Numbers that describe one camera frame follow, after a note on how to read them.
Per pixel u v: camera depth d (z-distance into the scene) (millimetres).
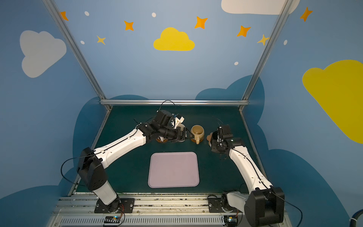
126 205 746
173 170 877
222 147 590
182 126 972
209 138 1021
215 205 740
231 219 733
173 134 686
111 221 731
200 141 931
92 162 479
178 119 728
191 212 737
